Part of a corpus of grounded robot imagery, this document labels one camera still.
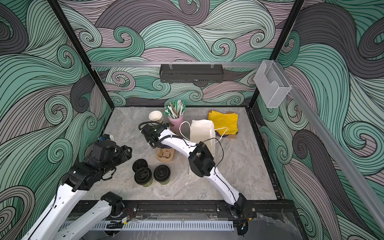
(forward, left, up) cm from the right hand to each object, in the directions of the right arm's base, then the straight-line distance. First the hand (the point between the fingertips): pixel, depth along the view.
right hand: (165, 144), depth 91 cm
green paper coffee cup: (-23, -3, 0) cm, 23 cm away
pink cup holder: (+14, -6, +3) cm, 15 cm away
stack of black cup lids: (-11, +15, -4) cm, 19 cm away
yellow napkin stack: (+22, -45, -3) cm, 50 cm away
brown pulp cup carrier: (-6, -1, -3) cm, 7 cm away
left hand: (-12, +14, +16) cm, 25 cm away
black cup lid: (-21, +8, +6) cm, 23 cm away
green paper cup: (-24, +6, -2) cm, 24 cm away
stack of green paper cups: (+15, +6, +8) cm, 18 cm away
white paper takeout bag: (+1, -23, +14) cm, 27 cm away
